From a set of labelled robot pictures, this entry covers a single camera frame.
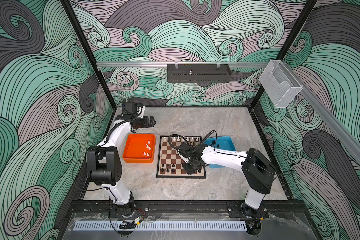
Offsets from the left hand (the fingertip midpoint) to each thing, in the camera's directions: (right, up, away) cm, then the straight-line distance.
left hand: (149, 120), depth 91 cm
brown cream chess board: (+13, -24, -2) cm, 28 cm away
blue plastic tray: (+47, -15, +8) cm, 50 cm away
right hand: (+24, -29, -6) cm, 38 cm away
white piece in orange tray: (-2, -17, +4) cm, 18 cm away
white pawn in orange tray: (-1, -15, +7) cm, 16 cm away
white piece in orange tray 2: (-1, -21, +2) cm, 21 cm away
